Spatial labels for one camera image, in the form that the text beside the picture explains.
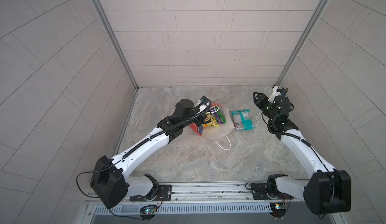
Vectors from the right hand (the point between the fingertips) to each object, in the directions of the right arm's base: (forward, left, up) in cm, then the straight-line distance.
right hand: (252, 92), depth 79 cm
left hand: (-8, +24, -2) cm, 25 cm away
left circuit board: (-46, +54, -21) cm, 74 cm away
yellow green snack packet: (-8, +22, -15) cm, 27 cm away
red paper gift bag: (-12, +16, -16) cm, 26 cm away
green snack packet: (-5, +18, -13) cm, 23 cm away
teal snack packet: (-3, +2, -22) cm, 22 cm away
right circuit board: (-48, -4, -27) cm, 56 cm away
